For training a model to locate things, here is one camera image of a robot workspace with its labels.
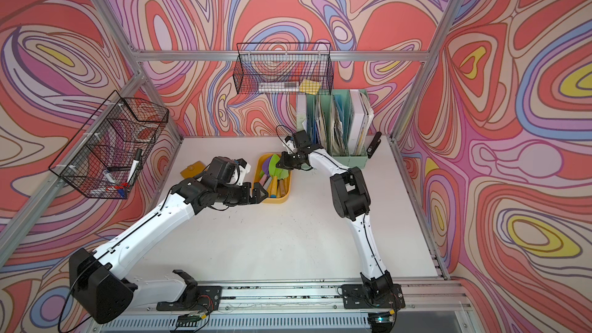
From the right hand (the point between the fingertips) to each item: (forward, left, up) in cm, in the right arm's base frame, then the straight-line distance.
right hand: (279, 169), depth 101 cm
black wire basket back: (+35, -2, +29) cm, 45 cm away
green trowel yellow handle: (-3, +2, +1) cm, 3 cm away
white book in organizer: (+11, -36, +19) cm, 42 cm away
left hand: (-22, +4, +14) cm, 26 cm away
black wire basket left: (-13, +55, +25) cm, 61 cm away
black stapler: (+19, -49, -6) cm, 52 cm away
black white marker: (-15, +40, +29) cm, 52 cm away
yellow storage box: (+5, +9, 0) cm, 10 cm away
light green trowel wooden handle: (-3, -1, 0) cm, 4 cm away
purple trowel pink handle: (+1, +6, 0) cm, 6 cm away
